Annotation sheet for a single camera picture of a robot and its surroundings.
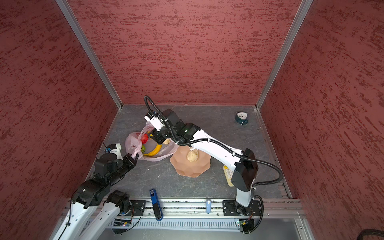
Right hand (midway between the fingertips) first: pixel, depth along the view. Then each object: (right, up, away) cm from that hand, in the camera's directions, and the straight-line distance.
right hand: (151, 136), depth 71 cm
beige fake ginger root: (+20, -14, +16) cm, 29 cm away
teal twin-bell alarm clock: (+56, +9, +38) cm, 69 cm away
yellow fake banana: (-4, -13, +21) cm, 25 cm away
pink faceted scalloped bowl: (+15, -21, +16) cm, 30 cm away
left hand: (-7, -11, +2) cm, 13 cm away
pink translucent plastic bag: (-10, -5, +3) cm, 11 cm away
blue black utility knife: (+4, -35, -2) cm, 36 cm away
